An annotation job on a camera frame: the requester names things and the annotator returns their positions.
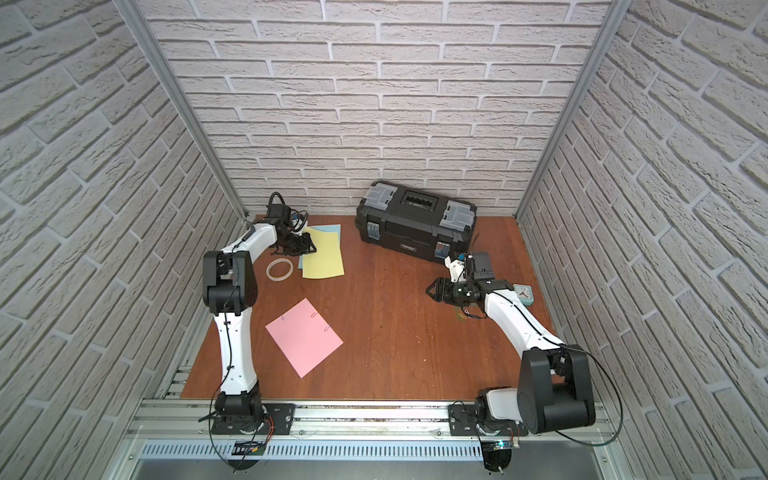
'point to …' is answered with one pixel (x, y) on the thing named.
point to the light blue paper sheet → (330, 228)
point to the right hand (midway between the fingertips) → (438, 292)
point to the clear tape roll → (282, 278)
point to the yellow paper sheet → (327, 261)
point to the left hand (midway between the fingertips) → (316, 243)
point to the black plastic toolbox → (413, 222)
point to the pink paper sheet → (304, 336)
